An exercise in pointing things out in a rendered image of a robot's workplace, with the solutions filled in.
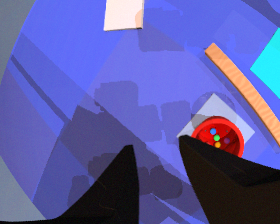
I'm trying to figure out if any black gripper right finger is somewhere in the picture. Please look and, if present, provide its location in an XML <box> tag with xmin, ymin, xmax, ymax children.
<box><xmin>179</xmin><ymin>135</ymin><xmax>280</xmax><ymax>224</ymax></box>

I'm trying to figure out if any red cup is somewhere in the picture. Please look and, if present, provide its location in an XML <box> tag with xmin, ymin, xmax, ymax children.
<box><xmin>191</xmin><ymin>115</ymin><xmax>244</xmax><ymax>157</ymax></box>

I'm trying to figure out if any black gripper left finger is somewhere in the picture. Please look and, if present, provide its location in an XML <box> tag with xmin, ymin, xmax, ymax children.
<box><xmin>0</xmin><ymin>144</ymin><xmax>140</xmax><ymax>224</ymax></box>

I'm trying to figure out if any blue marble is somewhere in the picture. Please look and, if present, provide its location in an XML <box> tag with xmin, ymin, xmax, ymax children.
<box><xmin>209</xmin><ymin>128</ymin><xmax>216</xmax><ymax>135</ymax></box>

